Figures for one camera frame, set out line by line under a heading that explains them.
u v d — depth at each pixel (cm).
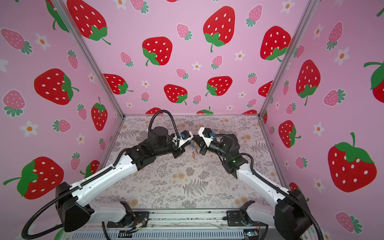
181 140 58
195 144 67
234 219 73
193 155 74
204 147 62
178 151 62
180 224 73
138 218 74
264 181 47
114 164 47
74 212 38
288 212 40
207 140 60
